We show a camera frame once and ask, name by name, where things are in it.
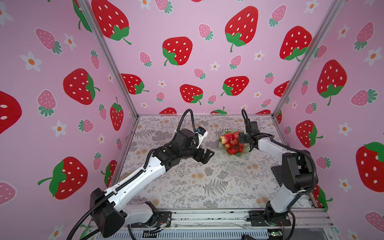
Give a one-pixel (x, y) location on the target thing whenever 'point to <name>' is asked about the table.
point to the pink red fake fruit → (236, 135)
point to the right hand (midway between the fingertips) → (246, 134)
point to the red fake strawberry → (229, 136)
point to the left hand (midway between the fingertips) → (208, 148)
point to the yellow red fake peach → (222, 139)
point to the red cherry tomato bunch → (234, 147)
